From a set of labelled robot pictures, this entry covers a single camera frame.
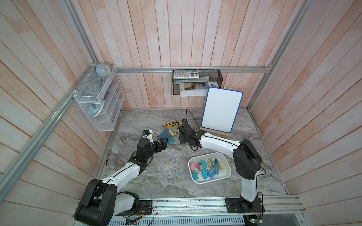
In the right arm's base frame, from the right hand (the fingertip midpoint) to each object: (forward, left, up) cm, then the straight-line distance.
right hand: (183, 135), depth 93 cm
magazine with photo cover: (+24, -9, +20) cm, 33 cm away
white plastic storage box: (-19, -16, -7) cm, 26 cm away
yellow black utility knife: (+14, +9, -6) cm, 18 cm away
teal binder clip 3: (-1, +8, -7) cm, 10 cm away
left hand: (-7, +13, +3) cm, 15 cm away
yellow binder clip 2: (+6, +8, -5) cm, 11 cm away
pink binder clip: (-20, -6, -6) cm, 21 cm away
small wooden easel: (+3, -29, -2) cm, 29 cm away
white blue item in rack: (+3, +52, +21) cm, 56 cm away
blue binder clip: (-19, -21, -5) cm, 29 cm away
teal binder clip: (-16, -13, -6) cm, 22 cm away
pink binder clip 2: (-19, -10, -4) cm, 22 cm away
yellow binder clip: (-16, -17, -6) cm, 25 cm away
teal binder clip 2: (-24, -7, -7) cm, 26 cm away
